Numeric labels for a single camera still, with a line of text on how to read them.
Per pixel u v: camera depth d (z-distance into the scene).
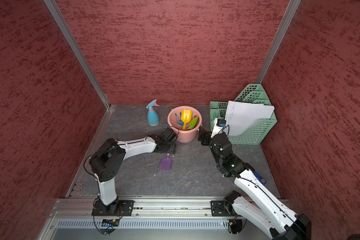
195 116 0.96
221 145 0.51
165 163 0.90
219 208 0.74
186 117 0.97
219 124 0.60
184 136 0.90
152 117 1.04
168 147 0.86
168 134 0.75
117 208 0.68
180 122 0.99
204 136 0.64
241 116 0.86
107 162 0.49
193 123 0.95
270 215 0.41
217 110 1.10
